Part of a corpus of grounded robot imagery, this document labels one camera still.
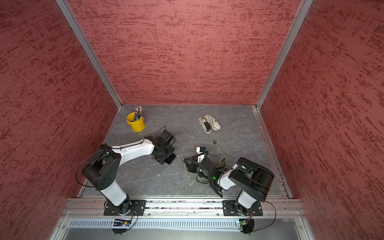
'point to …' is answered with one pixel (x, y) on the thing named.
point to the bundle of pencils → (138, 111)
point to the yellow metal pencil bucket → (136, 126)
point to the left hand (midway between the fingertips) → (170, 157)
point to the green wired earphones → (222, 161)
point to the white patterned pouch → (213, 122)
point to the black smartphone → (170, 158)
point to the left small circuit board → (122, 222)
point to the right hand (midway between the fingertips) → (183, 163)
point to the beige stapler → (204, 124)
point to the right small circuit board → (242, 222)
